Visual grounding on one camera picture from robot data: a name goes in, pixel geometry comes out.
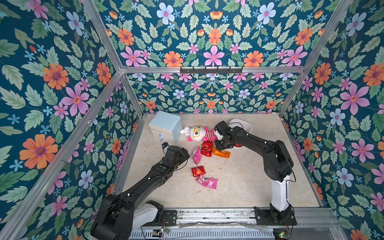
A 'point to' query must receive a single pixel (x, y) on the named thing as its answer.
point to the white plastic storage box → (245, 124)
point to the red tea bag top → (206, 148)
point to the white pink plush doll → (198, 133)
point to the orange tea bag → (222, 153)
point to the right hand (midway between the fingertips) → (219, 145)
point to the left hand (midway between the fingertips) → (185, 153)
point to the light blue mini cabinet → (168, 124)
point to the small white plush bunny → (185, 131)
